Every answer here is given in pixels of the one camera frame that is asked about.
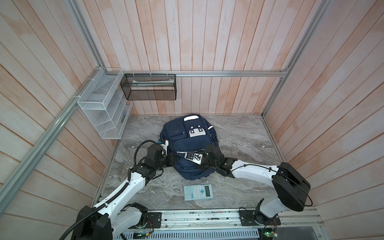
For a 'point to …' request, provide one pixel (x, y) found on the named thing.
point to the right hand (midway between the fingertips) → (191, 155)
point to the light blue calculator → (192, 192)
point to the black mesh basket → (149, 87)
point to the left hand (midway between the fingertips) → (176, 159)
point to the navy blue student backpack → (188, 133)
